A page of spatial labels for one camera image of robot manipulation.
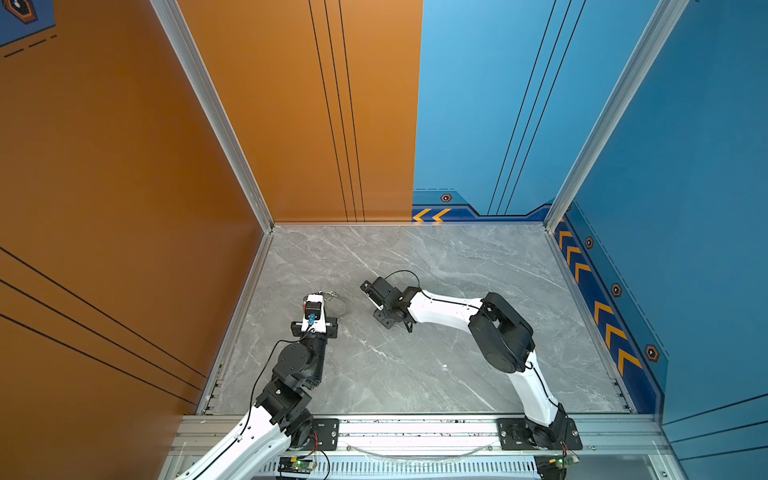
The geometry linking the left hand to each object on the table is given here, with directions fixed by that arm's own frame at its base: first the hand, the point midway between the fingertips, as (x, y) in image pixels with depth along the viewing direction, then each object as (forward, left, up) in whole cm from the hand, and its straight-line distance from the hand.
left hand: (319, 294), depth 72 cm
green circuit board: (-32, +5, -25) cm, 41 cm away
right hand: (+9, -15, -23) cm, 29 cm away
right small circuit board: (-31, -59, -22) cm, 70 cm away
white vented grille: (-32, -27, -24) cm, 49 cm away
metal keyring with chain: (0, -2, -1) cm, 3 cm away
